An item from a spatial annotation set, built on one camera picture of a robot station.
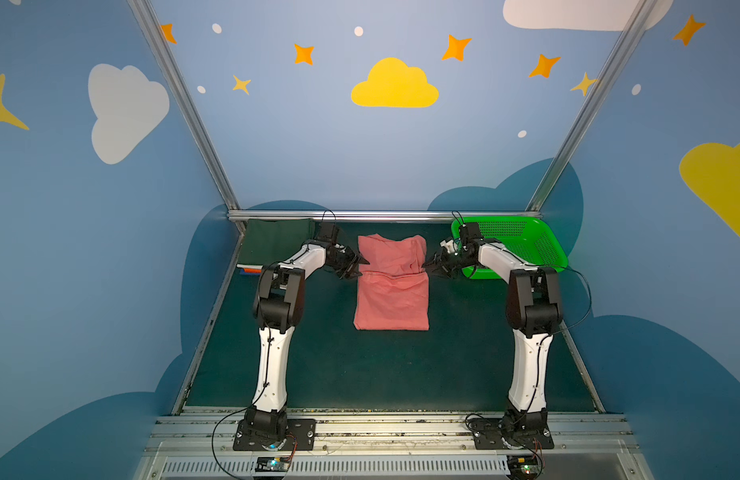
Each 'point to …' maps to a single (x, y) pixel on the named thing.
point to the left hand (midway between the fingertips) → (370, 264)
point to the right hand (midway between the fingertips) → (427, 265)
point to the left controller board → (273, 464)
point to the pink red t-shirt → (392, 291)
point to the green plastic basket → (527, 239)
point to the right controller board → (524, 464)
